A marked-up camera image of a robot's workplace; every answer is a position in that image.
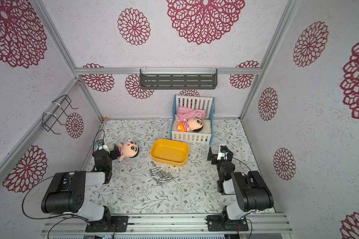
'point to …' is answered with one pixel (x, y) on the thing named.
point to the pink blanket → (183, 112)
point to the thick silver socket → (155, 169)
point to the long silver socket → (152, 162)
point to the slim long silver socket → (170, 175)
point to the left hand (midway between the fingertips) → (108, 147)
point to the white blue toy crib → (204, 135)
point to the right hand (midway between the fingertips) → (220, 148)
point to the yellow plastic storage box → (169, 152)
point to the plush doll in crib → (192, 124)
